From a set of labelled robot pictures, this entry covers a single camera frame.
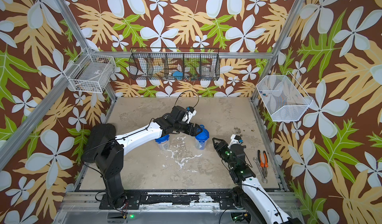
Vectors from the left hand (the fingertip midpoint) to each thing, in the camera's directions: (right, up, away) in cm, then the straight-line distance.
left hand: (199, 127), depth 84 cm
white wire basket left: (-63, +32, +2) cm, 70 cm away
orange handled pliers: (+38, -22, +1) cm, 44 cm away
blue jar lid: (+3, -5, -2) cm, 6 cm away
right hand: (+7, -7, -2) cm, 10 cm away
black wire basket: (0, +41, +13) cm, 43 cm away
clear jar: (+2, -12, +5) cm, 13 cm away
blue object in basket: (-13, +32, +10) cm, 36 cm away
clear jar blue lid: (-20, -8, -2) cm, 22 cm away
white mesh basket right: (+49, +16, 0) cm, 52 cm away
